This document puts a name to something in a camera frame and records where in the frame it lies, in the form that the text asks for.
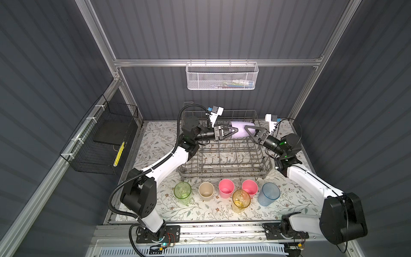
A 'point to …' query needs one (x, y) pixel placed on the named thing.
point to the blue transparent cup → (269, 193)
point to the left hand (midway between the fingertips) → (242, 135)
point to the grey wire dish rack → (226, 159)
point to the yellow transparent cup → (241, 200)
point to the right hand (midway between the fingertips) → (247, 131)
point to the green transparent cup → (182, 192)
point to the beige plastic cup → (206, 191)
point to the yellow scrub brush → (119, 154)
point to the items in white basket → (235, 83)
